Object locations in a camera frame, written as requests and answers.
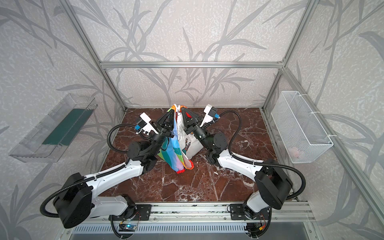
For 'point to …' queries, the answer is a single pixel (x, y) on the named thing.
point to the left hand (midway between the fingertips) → (175, 108)
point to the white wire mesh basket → (301, 133)
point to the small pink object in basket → (296, 152)
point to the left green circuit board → (127, 227)
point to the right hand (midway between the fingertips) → (184, 105)
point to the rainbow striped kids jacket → (177, 151)
